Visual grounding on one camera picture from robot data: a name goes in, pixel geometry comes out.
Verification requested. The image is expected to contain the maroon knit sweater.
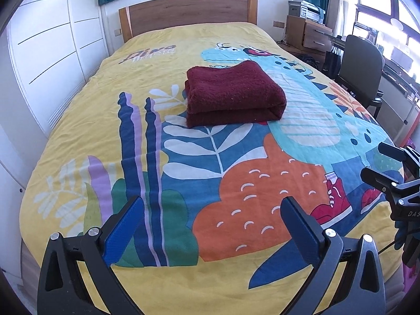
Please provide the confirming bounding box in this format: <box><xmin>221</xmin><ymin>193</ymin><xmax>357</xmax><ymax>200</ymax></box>
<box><xmin>185</xmin><ymin>60</ymin><xmax>287</xmax><ymax>128</ymax></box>

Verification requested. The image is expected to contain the blue gloved right hand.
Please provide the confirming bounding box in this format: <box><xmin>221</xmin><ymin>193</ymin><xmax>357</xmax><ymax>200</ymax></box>
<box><xmin>394</xmin><ymin>221</ymin><xmax>408</xmax><ymax>250</ymax></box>

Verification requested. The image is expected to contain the dark green chair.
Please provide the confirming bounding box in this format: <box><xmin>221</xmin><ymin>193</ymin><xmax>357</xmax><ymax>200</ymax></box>
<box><xmin>335</xmin><ymin>35</ymin><xmax>384</xmax><ymax>119</ymax></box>

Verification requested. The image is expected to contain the yellow dinosaur bedspread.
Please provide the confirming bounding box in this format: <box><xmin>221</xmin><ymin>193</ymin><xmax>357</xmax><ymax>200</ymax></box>
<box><xmin>20</xmin><ymin>23</ymin><xmax>403</xmax><ymax>314</ymax></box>

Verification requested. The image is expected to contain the wooden drawer cabinet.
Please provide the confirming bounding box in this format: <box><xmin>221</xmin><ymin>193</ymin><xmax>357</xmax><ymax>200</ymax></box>
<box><xmin>285</xmin><ymin>15</ymin><xmax>332</xmax><ymax>52</ymax></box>

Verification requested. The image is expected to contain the grey printer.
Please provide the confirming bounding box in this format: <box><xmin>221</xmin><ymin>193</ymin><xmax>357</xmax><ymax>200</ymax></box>
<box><xmin>288</xmin><ymin>0</ymin><xmax>325</xmax><ymax>24</ymax></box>

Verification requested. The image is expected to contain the white wardrobe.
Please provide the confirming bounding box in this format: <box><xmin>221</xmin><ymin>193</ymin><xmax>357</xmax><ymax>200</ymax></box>
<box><xmin>1</xmin><ymin>0</ymin><xmax>108</xmax><ymax>282</ymax></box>

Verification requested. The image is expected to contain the wooden headboard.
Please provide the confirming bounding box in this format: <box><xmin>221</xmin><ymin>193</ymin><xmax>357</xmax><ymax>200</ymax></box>
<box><xmin>118</xmin><ymin>0</ymin><xmax>258</xmax><ymax>42</ymax></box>

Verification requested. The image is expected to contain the black cable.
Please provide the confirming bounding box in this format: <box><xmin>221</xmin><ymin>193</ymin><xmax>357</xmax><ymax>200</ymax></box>
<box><xmin>376</xmin><ymin>239</ymin><xmax>400</xmax><ymax>257</ymax></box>

